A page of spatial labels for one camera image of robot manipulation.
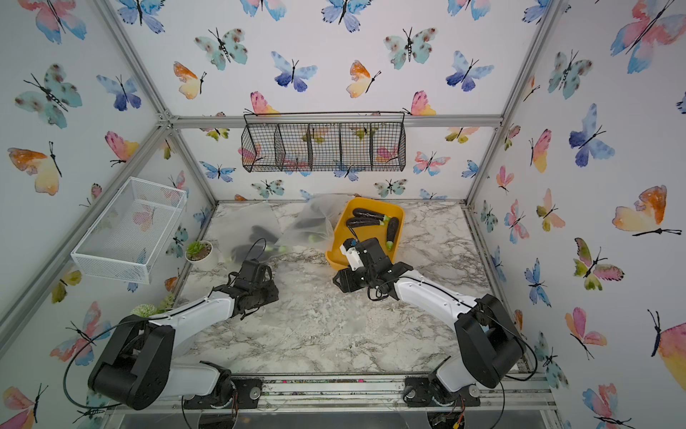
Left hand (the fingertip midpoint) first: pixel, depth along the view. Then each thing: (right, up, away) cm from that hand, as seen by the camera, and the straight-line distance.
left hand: (278, 288), depth 92 cm
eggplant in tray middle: (+42, +22, +16) cm, 50 cm away
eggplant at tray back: (+32, +26, +19) cm, 46 cm away
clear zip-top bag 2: (+11, +22, +15) cm, 29 cm away
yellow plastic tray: (+22, +19, +18) cm, 34 cm away
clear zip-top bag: (-16, +19, +15) cm, 30 cm away
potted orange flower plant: (-26, 0, -18) cm, 31 cm away
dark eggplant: (+28, +23, +17) cm, 41 cm away
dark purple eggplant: (-11, +15, +15) cm, 24 cm away
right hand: (+22, +6, -9) cm, 25 cm away
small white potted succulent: (-27, +12, +2) cm, 30 cm away
